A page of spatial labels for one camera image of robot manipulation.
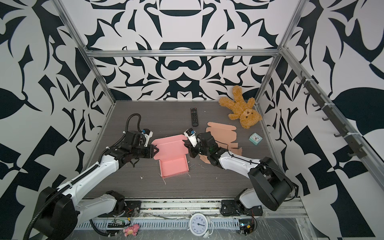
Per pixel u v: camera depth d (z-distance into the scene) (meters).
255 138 0.98
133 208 0.74
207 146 0.67
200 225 0.68
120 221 0.71
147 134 0.76
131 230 0.67
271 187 0.43
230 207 0.74
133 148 0.64
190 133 0.74
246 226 0.71
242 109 1.07
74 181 0.45
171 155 0.89
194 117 1.08
